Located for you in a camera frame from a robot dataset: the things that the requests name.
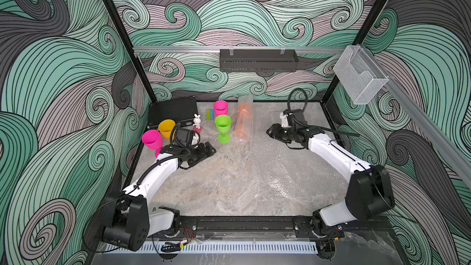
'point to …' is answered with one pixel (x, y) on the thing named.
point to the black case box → (181, 110)
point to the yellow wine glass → (165, 127)
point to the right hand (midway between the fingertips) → (267, 132)
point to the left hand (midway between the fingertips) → (209, 152)
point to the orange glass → (245, 118)
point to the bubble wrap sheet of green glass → (281, 176)
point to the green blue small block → (210, 115)
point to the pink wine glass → (221, 108)
